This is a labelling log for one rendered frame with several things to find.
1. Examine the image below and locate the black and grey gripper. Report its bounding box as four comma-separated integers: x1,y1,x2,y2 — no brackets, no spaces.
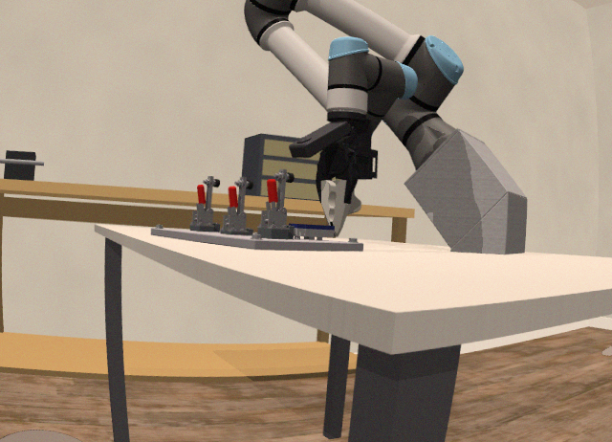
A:
316,111,378,237

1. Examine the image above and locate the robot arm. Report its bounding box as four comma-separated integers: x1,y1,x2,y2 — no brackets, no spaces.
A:
244,0,464,170

